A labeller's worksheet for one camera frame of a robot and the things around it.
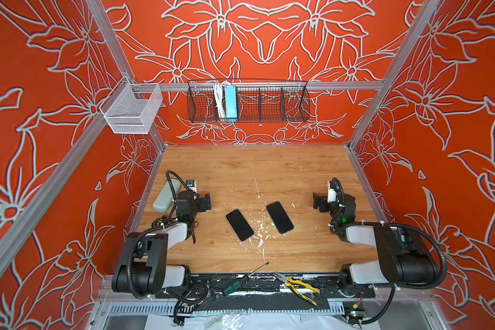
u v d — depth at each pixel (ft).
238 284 2.39
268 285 2.44
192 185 2.62
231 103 2.94
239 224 2.90
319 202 2.73
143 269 1.39
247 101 3.20
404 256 1.40
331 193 2.63
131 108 3.10
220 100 2.95
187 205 2.26
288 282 2.40
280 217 2.96
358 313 2.24
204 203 2.74
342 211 2.29
